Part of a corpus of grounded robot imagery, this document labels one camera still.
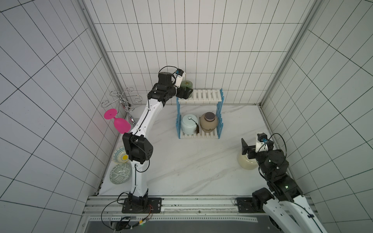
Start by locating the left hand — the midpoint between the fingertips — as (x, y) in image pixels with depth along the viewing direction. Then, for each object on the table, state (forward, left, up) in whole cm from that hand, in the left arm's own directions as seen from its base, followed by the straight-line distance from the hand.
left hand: (185, 90), depth 84 cm
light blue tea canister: (-11, -2, -19) cm, 22 cm away
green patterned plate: (-39, +38, -30) cm, 63 cm away
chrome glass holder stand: (+17, +51, -23) cm, 58 cm away
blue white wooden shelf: (0, -16, -4) cm, 16 cm away
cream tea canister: (-35, -35, -24) cm, 55 cm away
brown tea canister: (-10, -15, -18) cm, 26 cm away
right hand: (-28, -32, -7) cm, 43 cm away
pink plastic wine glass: (-16, +39, -14) cm, 45 cm away
